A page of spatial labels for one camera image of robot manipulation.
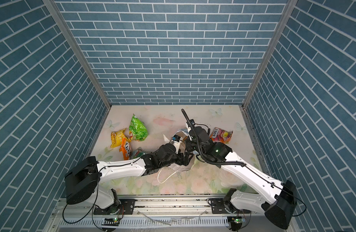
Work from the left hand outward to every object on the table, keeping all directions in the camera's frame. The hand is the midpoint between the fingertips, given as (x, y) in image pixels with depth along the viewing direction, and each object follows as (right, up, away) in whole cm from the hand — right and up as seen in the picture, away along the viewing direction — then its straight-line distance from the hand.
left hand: (191, 155), depth 79 cm
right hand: (-1, +11, -4) cm, 11 cm away
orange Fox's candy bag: (-39, +2, +6) cm, 39 cm away
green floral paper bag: (-5, -6, -3) cm, 8 cm away
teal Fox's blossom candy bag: (-33, -1, +9) cm, 34 cm away
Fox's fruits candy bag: (+21, +9, +17) cm, 29 cm away
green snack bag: (-35, +13, +14) cm, 40 cm away
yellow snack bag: (-50, +7, +17) cm, 53 cm away
